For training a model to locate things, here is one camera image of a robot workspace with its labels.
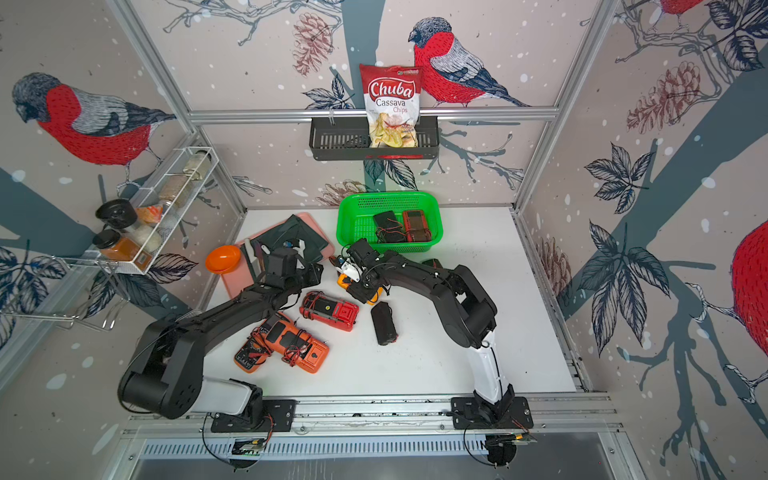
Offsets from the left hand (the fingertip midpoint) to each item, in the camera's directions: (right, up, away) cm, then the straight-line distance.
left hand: (325, 261), depth 91 cm
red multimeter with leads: (+3, -15, -3) cm, 15 cm away
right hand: (+11, -8, +3) cm, 14 cm away
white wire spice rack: (-38, +17, -16) cm, 45 cm away
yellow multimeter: (+6, -6, 0) cm, 9 cm away
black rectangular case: (+19, -18, -5) cm, 26 cm away
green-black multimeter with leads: (+19, +10, +19) cm, 29 cm away
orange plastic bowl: (-38, 0, +10) cm, 39 cm away
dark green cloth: (-17, +9, +19) cm, 27 cm away
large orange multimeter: (-9, -20, -11) cm, 24 cm away
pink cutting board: (-32, -7, +10) cm, 34 cm away
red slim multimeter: (+30, +11, +20) cm, 38 cm away
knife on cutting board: (-28, -2, +13) cm, 30 cm away
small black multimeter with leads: (+35, -2, +10) cm, 37 cm away
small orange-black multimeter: (-18, -24, -11) cm, 32 cm away
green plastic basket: (+6, +16, +26) cm, 31 cm away
